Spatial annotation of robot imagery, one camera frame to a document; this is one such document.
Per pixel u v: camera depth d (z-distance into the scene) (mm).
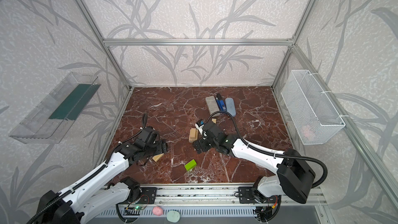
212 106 1052
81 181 440
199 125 722
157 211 679
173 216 669
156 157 844
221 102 1072
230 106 1056
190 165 823
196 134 916
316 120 601
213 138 616
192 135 894
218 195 753
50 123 633
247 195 734
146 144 619
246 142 538
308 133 723
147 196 722
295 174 413
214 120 1044
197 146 715
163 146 752
